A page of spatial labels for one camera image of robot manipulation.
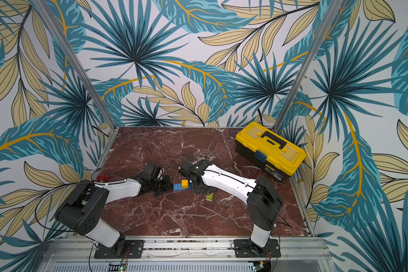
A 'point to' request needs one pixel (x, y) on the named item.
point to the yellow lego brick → (185, 183)
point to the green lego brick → (209, 197)
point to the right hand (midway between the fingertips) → (205, 189)
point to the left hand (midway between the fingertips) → (174, 187)
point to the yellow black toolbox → (270, 151)
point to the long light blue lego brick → (178, 187)
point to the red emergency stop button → (102, 178)
